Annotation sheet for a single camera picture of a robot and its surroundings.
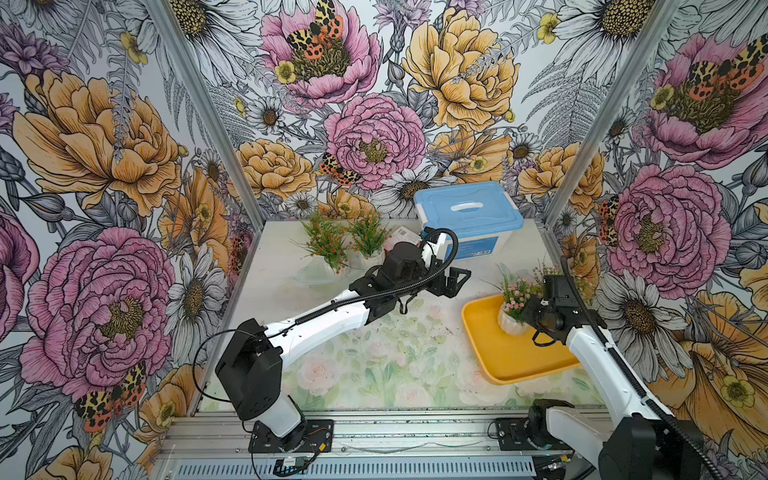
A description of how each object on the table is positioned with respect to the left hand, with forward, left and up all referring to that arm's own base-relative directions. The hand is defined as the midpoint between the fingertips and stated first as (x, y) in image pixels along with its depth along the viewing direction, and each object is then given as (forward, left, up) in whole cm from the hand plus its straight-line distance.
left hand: (453, 275), depth 75 cm
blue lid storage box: (+30, -15, -8) cm, 34 cm away
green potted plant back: (+20, +23, -12) cm, 33 cm away
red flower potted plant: (+22, +35, -10) cm, 43 cm away
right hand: (-4, -22, -15) cm, 27 cm away
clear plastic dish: (+21, +42, -26) cm, 53 cm away
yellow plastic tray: (-11, -17, -26) cm, 33 cm away
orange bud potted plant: (-8, -20, +7) cm, 22 cm away
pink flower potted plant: (-1, -18, -6) cm, 19 cm away
